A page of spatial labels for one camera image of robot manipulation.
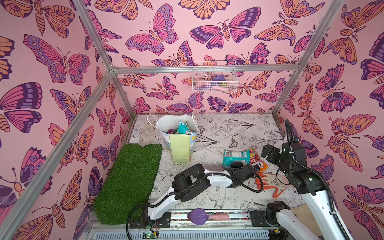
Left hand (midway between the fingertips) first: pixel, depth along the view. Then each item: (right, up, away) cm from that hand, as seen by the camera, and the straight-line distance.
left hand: (241, 163), depth 90 cm
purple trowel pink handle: (-27, -22, -17) cm, 39 cm away
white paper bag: (-35, +12, -9) cm, 38 cm away
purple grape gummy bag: (-43, +20, +4) cm, 48 cm away
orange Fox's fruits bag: (+8, +2, 0) cm, 8 cm away
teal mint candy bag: (-35, +21, -11) cm, 42 cm away
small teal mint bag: (-6, +4, +3) cm, 8 cm away
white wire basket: (-16, +54, +4) cm, 57 cm away
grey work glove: (-62, +16, +17) cm, 67 cm away
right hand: (+9, +12, -19) cm, 24 cm away
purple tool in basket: (-13, +53, +5) cm, 55 cm away
